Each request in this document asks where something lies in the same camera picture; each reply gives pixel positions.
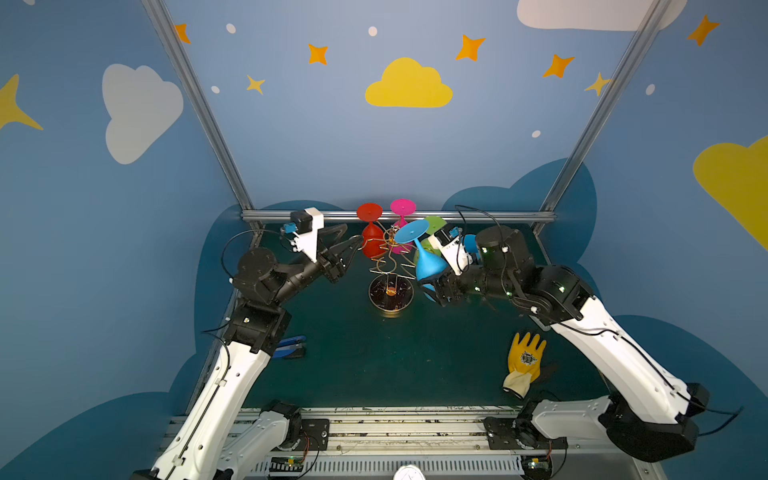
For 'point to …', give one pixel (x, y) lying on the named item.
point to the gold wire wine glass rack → (390, 291)
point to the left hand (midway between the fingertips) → (350, 229)
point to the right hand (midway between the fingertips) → (433, 270)
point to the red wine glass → (374, 243)
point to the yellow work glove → (524, 361)
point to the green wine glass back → (434, 223)
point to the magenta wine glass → (402, 207)
